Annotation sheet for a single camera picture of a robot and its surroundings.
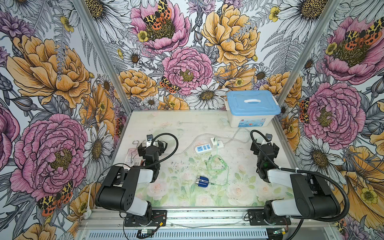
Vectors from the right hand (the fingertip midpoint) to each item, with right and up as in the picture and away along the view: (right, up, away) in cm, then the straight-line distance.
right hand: (263, 144), depth 91 cm
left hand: (-68, -1, +1) cm, 68 cm away
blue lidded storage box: (-4, +22, +9) cm, 24 cm away
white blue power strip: (-37, -4, +6) cm, 37 cm away
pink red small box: (-77, -7, -4) cm, 77 cm away
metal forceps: (-81, 0, +11) cm, 82 cm away
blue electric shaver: (-37, -20, -8) cm, 43 cm away
